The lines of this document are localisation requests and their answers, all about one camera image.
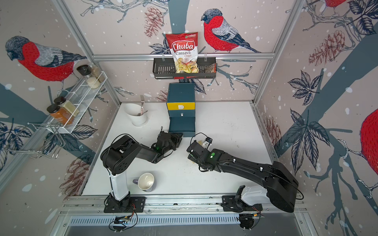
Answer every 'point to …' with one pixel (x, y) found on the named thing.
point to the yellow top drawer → (181, 105)
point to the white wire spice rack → (76, 104)
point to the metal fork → (142, 102)
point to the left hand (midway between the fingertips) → (186, 132)
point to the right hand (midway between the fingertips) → (193, 155)
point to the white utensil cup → (133, 109)
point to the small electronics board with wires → (122, 223)
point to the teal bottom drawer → (185, 125)
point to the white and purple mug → (145, 182)
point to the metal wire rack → (46, 139)
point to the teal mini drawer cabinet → (180, 92)
